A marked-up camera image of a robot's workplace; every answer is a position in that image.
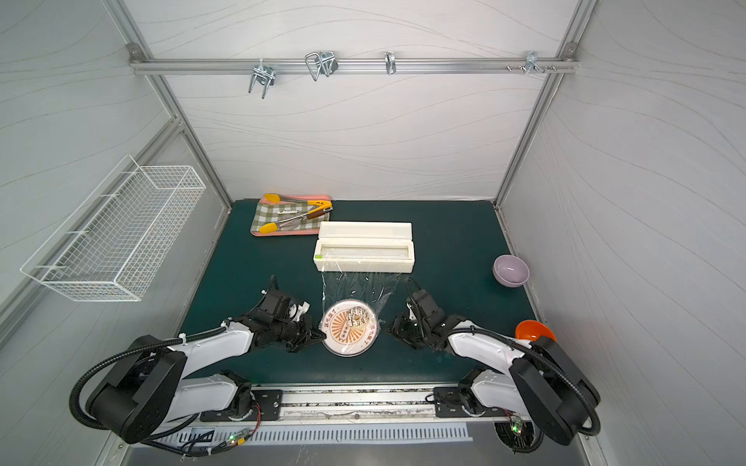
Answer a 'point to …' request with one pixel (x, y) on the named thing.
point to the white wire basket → (115, 242)
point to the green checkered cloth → (287, 216)
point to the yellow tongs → (271, 227)
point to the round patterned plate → (351, 327)
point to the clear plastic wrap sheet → (374, 288)
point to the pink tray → (292, 199)
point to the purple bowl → (510, 271)
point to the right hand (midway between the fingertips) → (389, 330)
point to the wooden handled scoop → (293, 222)
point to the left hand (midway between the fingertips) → (326, 338)
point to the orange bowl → (531, 330)
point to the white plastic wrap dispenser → (364, 247)
